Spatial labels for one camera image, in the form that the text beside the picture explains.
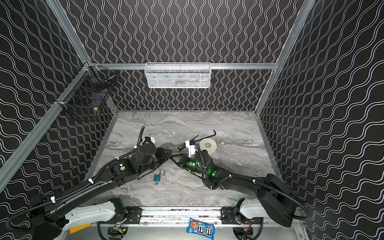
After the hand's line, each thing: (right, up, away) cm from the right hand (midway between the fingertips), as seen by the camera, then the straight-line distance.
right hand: (169, 158), depth 72 cm
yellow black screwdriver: (+6, +3, +25) cm, 26 cm away
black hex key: (+26, +9, +34) cm, 44 cm away
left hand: (+4, +3, -2) cm, 5 cm away
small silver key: (-9, -17, +13) cm, 23 cm away
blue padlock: (-9, -14, +14) cm, 21 cm away
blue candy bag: (+15, -32, -2) cm, 36 cm away
